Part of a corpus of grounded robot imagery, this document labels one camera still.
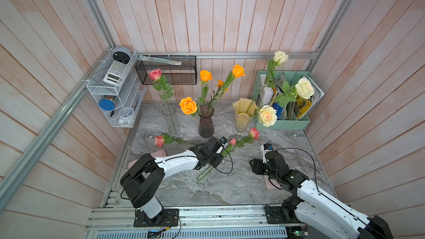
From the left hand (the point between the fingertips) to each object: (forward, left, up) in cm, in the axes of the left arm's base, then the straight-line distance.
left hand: (216, 157), depth 88 cm
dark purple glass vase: (+23, +6, -5) cm, 24 cm away
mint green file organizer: (+26, -46, +8) cm, 54 cm away
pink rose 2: (+12, +30, -1) cm, 32 cm away
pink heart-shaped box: (+3, +35, -2) cm, 35 cm away
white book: (+27, -27, +23) cm, 45 cm away
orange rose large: (+9, +13, +31) cm, 35 cm away
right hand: (-3, -19, +2) cm, 20 cm away
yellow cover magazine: (+30, -55, +9) cm, 63 cm away
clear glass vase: (+22, +27, +12) cm, 37 cm away
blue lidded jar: (+14, +52, +27) cm, 60 cm away
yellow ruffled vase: (+25, -17, +12) cm, 32 cm away
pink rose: (+29, +30, +26) cm, 49 cm away
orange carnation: (+25, -1, +24) cm, 35 cm away
